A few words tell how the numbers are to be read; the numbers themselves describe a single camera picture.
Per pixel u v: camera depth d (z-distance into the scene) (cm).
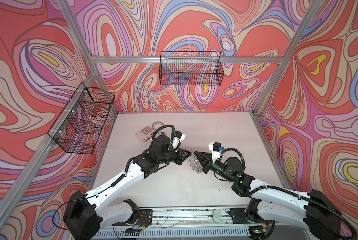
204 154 69
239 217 73
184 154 64
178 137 66
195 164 71
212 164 64
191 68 96
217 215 72
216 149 62
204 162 66
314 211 42
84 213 38
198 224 73
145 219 72
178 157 64
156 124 112
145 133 104
